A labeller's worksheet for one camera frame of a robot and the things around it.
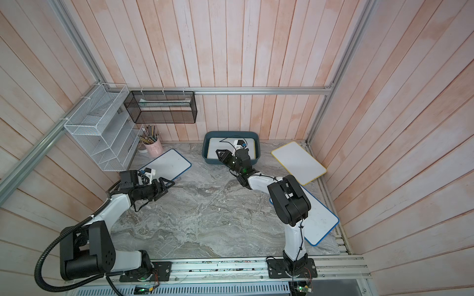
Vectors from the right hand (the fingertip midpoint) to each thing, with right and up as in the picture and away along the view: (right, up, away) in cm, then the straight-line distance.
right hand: (216, 151), depth 91 cm
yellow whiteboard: (-4, +6, +28) cm, 29 cm away
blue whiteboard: (-31, -8, +21) cm, 38 cm away
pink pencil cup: (-38, +6, +12) cm, 40 cm away
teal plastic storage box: (+6, +12, +27) cm, 30 cm away
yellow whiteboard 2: (+49, -7, +17) cm, 52 cm away
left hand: (-21, -18, -5) cm, 28 cm away
